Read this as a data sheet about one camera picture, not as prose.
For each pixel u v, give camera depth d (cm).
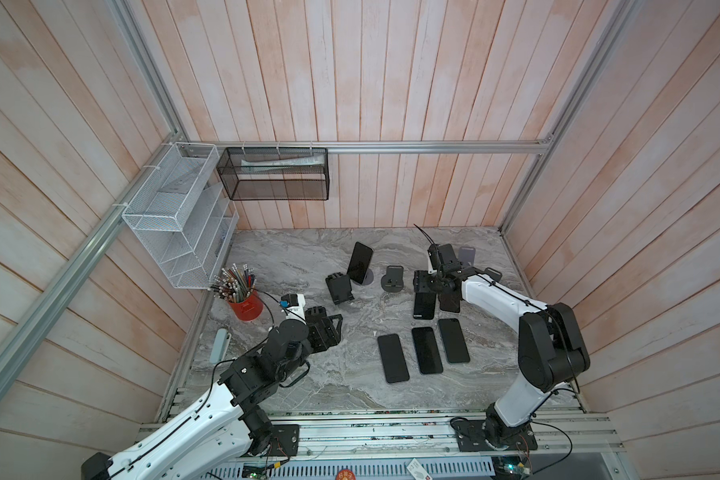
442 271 73
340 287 98
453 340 91
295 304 66
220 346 86
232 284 82
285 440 73
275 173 105
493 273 98
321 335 63
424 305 92
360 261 99
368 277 107
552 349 47
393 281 102
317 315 91
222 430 59
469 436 73
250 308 90
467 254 104
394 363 86
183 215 67
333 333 64
